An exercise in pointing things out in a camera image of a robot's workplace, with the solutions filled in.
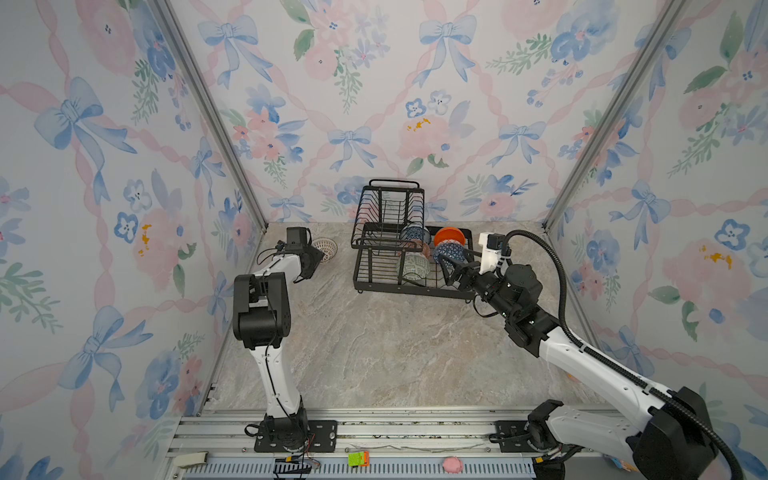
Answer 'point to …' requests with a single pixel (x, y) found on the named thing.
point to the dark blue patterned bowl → (449, 248)
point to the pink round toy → (453, 465)
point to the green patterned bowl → (415, 266)
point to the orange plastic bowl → (449, 233)
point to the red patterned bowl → (425, 250)
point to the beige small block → (186, 460)
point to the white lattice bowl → (327, 246)
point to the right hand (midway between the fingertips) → (451, 252)
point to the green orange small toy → (359, 459)
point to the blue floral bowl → (416, 231)
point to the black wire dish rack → (394, 250)
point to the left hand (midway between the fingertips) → (319, 253)
